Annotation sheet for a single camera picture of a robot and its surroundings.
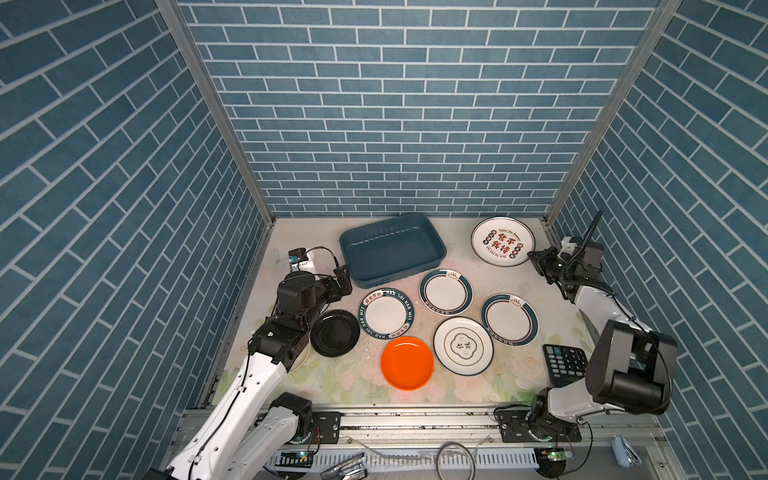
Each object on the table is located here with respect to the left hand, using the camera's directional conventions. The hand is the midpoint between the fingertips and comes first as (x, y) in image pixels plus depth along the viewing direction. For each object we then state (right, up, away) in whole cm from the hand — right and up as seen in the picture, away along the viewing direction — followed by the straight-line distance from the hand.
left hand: (337, 270), depth 75 cm
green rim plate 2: (+51, -17, +18) cm, 57 cm away
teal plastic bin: (+13, +5, +36) cm, 39 cm away
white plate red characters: (+50, +8, +21) cm, 55 cm away
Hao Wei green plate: (+12, -15, +19) cm, 27 cm away
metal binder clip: (+5, -45, -8) cm, 46 cm away
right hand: (+55, +6, +14) cm, 57 cm away
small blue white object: (+69, -42, -6) cm, 81 cm away
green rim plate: (+32, -10, +24) cm, 41 cm away
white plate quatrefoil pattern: (+35, -24, +12) cm, 44 cm away
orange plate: (+18, -27, +9) cm, 34 cm away
